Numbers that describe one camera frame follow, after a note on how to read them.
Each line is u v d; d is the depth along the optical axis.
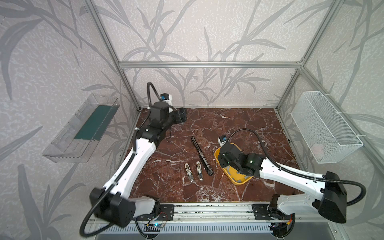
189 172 0.85
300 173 0.46
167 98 0.65
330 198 0.39
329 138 0.61
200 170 0.86
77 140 0.64
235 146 0.58
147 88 0.53
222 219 0.73
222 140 0.68
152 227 0.72
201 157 0.91
